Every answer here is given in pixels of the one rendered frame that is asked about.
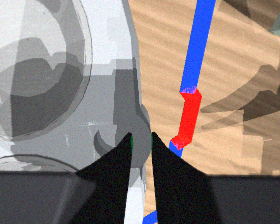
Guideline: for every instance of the blue tape outline with red notch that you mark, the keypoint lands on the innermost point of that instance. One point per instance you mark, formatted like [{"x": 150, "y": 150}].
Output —
[{"x": 196, "y": 49}]

